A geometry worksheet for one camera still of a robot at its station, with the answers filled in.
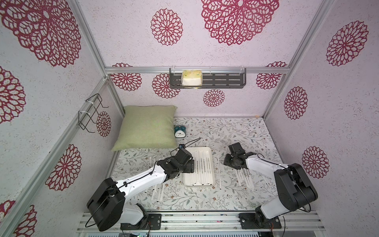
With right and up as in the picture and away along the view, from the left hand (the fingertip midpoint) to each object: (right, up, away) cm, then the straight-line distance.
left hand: (187, 164), depth 85 cm
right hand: (+24, +1, +9) cm, 26 cm away
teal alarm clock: (-6, +19, +19) cm, 27 cm away
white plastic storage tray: (+10, -8, +5) cm, 14 cm away
